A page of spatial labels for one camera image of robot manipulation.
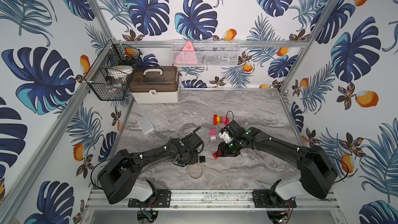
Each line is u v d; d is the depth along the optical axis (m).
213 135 0.94
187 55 0.90
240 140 0.62
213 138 0.94
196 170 0.84
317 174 0.43
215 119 1.02
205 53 0.93
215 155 0.87
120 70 0.80
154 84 1.02
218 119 1.01
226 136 0.78
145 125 1.00
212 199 0.75
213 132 0.92
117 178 0.42
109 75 0.82
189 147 0.66
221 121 1.00
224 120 1.00
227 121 1.01
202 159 0.86
